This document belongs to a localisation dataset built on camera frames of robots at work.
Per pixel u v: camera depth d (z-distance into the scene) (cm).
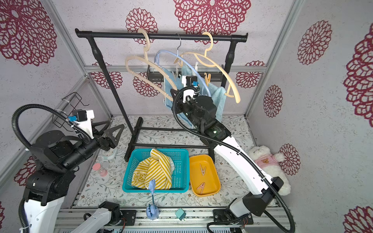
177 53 59
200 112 43
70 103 79
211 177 87
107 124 54
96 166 73
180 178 87
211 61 57
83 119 42
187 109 50
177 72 67
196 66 66
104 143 46
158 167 83
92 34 55
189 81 46
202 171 88
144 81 70
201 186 83
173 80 56
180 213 73
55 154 36
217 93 62
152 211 68
